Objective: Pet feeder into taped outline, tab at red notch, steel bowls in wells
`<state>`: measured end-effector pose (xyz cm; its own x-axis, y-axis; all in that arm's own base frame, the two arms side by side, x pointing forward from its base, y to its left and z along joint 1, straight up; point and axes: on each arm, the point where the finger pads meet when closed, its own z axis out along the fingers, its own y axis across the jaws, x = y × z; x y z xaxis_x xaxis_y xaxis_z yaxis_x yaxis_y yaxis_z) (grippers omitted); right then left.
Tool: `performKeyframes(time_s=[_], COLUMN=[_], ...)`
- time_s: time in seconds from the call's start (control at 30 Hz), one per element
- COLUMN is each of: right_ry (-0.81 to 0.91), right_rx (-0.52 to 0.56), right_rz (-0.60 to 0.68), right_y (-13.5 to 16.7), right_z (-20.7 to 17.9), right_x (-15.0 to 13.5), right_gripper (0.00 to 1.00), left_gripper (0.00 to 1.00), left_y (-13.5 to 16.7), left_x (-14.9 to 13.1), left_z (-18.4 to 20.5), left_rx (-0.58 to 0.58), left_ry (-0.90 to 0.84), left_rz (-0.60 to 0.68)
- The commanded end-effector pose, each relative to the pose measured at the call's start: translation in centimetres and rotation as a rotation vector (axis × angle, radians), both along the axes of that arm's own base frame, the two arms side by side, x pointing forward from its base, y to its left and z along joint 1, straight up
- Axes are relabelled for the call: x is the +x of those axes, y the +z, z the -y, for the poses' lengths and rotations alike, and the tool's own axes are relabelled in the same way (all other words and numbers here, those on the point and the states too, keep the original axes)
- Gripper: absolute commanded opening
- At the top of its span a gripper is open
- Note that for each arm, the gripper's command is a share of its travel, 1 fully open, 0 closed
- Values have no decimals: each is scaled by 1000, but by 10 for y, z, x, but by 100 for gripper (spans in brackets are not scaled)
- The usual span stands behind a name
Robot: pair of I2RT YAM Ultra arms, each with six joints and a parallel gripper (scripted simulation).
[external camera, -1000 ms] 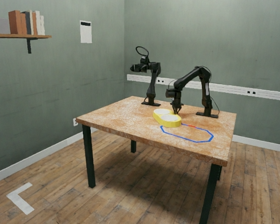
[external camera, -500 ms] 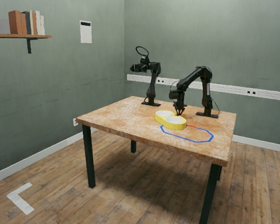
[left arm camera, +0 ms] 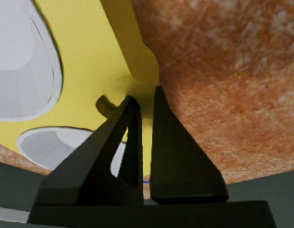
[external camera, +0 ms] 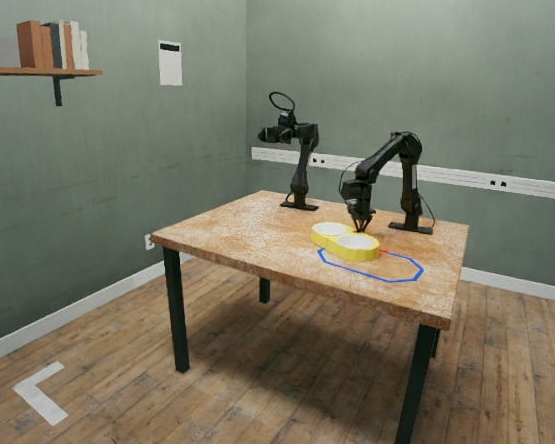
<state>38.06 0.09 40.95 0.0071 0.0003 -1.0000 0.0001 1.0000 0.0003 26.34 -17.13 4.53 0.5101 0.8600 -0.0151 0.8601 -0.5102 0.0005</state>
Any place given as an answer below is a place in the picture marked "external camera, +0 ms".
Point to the blue tape outline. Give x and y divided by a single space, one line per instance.
389 281

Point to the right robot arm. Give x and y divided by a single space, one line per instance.
308 143

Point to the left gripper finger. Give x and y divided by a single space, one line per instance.
366 224
358 228

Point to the grey steel bowl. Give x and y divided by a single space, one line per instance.
329 229
354 241

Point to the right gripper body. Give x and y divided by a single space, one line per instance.
274 132

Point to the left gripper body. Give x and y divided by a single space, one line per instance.
362 210

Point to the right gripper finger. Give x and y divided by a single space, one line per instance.
263 134
287 136

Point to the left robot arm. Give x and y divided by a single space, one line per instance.
408 151

